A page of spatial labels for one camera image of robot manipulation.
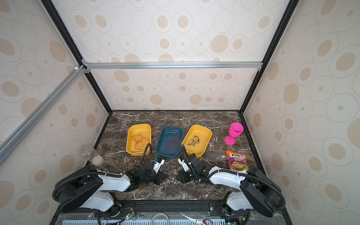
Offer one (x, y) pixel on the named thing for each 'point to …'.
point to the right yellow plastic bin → (204, 133)
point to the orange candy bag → (237, 161)
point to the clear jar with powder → (96, 160)
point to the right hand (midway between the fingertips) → (179, 177)
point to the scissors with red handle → (202, 222)
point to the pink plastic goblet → (235, 130)
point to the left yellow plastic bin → (144, 129)
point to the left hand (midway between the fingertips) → (171, 176)
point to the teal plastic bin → (164, 137)
